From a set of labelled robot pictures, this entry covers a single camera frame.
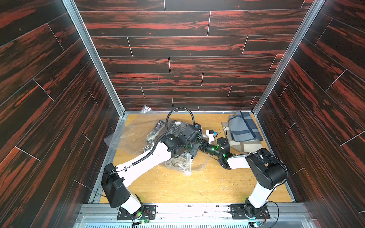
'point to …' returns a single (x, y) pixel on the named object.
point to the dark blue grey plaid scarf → (243, 127)
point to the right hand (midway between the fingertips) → (194, 141)
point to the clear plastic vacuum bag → (136, 134)
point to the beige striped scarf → (248, 146)
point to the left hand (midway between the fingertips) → (196, 145)
